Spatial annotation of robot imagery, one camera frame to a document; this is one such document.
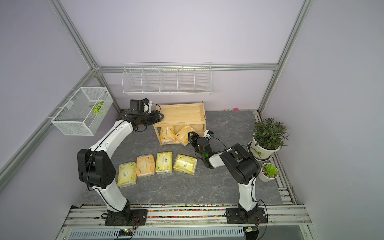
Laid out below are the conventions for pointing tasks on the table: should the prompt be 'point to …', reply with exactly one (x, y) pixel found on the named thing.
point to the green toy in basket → (97, 107)
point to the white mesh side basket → (83, 114)
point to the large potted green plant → (269, 136)
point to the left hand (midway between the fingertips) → (161, 117)
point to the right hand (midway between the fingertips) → (189, 134)
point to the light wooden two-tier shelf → (180, 115)
